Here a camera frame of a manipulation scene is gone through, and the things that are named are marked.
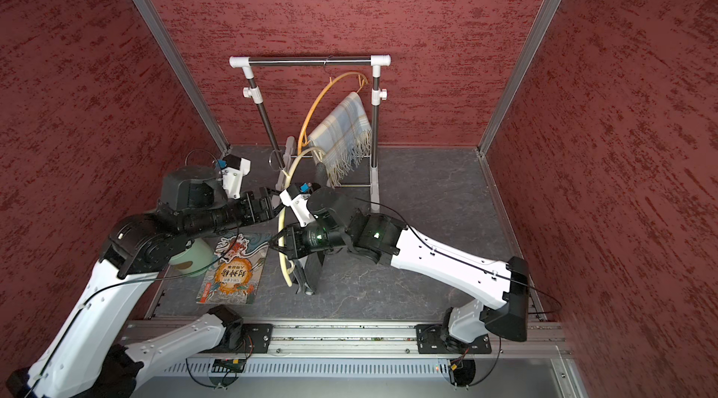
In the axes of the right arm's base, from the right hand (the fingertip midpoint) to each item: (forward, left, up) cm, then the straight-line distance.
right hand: (272, 254), depth 57 cm
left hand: (+9, 0, +3) cm, 10 cm away
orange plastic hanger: (+33, -2, +3) cm, 33 cm away
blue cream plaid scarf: (+44, -13, -10) cm, 47 cm away
